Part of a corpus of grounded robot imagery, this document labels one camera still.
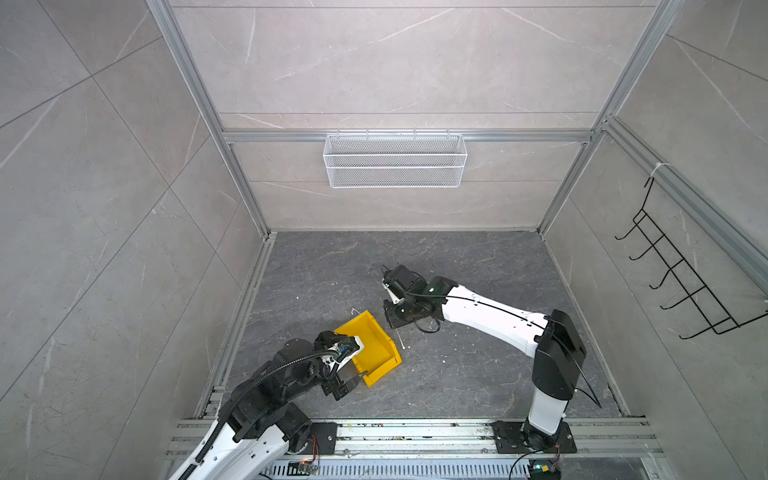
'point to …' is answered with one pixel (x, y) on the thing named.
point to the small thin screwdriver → (400, 338)
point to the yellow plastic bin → (380, 356)
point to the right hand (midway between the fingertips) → (389, 315)
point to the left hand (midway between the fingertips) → (352, 345)
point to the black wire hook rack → (719, 319)
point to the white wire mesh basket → (394, 161)
